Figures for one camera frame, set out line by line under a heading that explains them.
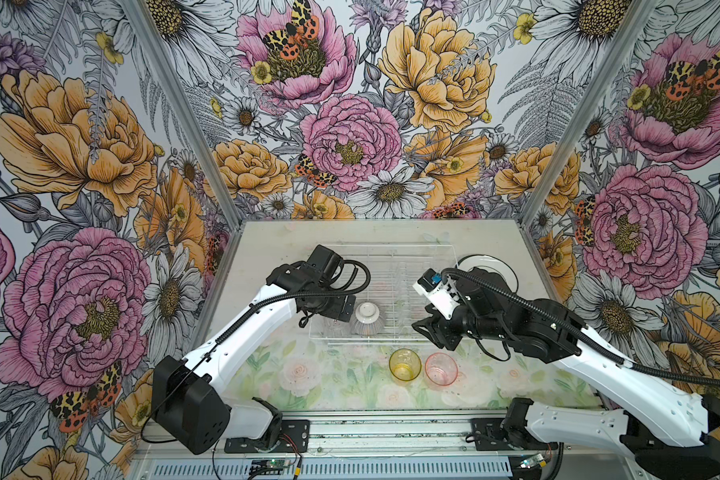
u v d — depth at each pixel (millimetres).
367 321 871
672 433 397
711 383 388
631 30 740
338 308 703
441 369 836
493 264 1048
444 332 550
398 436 761
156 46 763
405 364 831
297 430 761
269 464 711
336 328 814
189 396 392
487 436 733
